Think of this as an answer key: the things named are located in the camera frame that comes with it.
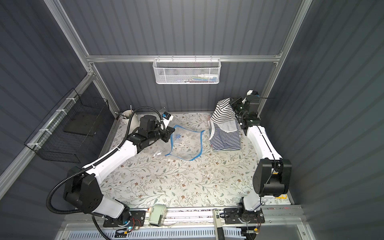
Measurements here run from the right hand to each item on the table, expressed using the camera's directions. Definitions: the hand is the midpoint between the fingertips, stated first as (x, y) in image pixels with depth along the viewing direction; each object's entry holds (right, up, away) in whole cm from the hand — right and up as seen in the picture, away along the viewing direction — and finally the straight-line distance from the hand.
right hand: (233, 96), depth 80 cm
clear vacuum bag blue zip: (-28, -28, +22) cm, 46 cm away
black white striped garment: (-5, -4, +4) cm, 7 cm away
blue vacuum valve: (-33, -23, +24) cm, 47 cm away
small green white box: (-39, -60, -7) cm, 72 cm away
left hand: (-32, -18, +1) cm, 37 cm away
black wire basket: (-85, -20, -8) cm, 88 cm away
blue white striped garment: (-1, -20, +21) cm, 29 cm away
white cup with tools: (-71, -9, +27) cm, 76 cm away
